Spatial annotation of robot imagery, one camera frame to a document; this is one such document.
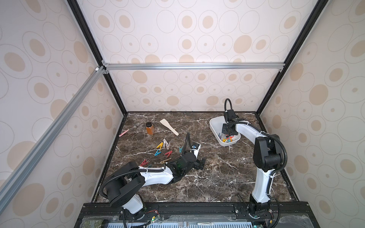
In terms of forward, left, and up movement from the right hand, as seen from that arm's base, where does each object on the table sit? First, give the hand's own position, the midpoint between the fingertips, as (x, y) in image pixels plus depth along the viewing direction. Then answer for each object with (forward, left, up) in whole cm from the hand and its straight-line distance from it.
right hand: (234, 130), depth 100 cm
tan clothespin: (-24, +47, -4) cm, 53 cm away
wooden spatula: (+11, +52, -5) cm, 53 cm away
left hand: (-23, +21, +5) cm, 32 cm away
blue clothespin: (-17, +52, -5) cm, 55 cm away
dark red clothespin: (-25, +60, -5) cm, 65 cm away
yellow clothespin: (-12, +51, -4) cm, 53 cm away
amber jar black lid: (-2, +60, +3) cm, 60 cm away
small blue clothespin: (-14, +37, -5) cm, 40 cm away
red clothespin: (-17, +45, -4) cm, 48 cm away
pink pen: (-3, +81, -3) cm, 81 cm away
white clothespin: (-11, +47, -4) cm, 48 cm away
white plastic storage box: (+9, +11, -4) cm, 15 cm away
